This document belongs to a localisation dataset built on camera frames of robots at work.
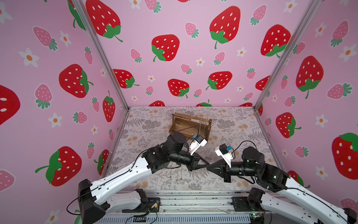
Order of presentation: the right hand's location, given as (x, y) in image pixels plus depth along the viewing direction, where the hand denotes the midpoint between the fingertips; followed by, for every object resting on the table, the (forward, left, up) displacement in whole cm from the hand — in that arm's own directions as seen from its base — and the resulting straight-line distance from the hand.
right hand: (209, 165), depth 62 cm
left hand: (-1, 0, +2) cm, 3 cm away
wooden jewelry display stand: (+42, +12, -26) cm, 51 cm away
